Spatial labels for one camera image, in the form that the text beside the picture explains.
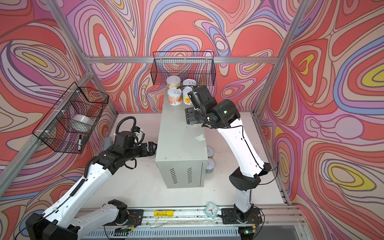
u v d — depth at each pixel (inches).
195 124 22.4
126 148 22.6
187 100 29.5
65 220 15.5
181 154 23.4
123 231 28.2
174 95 28.5
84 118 28.9
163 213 28.9
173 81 29.7
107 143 38.3
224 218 28.9
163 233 27.7
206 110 17.3
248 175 17.3
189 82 31.0
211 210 29.2
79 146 28.1
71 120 27.1
